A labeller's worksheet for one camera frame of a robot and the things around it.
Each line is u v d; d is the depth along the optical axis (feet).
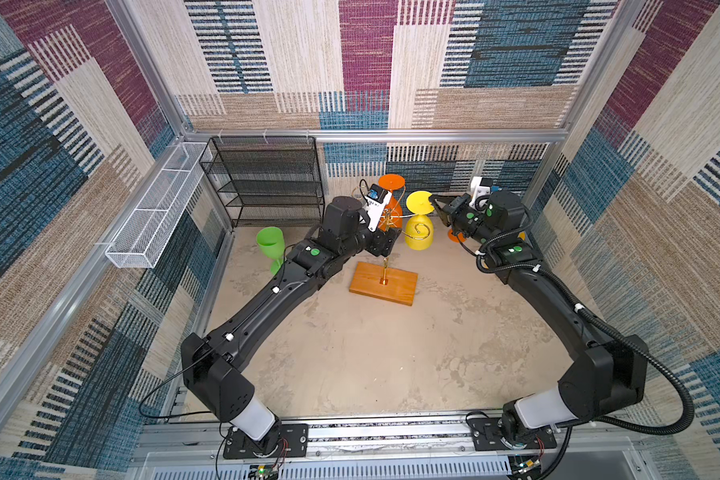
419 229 2.44
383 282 3.32
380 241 2.12
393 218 2.59
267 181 3.61
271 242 3.07
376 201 1.99
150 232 3.07
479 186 2.30
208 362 1.37
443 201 2.39
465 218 2.17
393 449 2.39
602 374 1.36
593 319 1.46
